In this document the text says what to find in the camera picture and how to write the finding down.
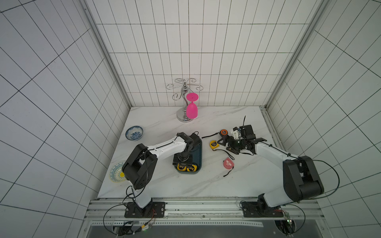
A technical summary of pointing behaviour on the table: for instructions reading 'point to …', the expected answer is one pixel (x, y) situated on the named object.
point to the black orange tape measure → (222, 132)
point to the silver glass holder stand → (181, 114)
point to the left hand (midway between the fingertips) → (180, 168)
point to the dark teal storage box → (197, 152)
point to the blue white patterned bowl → (134, 133)
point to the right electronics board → (287, 225)
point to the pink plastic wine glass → (192, 108)
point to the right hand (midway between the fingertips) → (217, 144)
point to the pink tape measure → (228, 164)
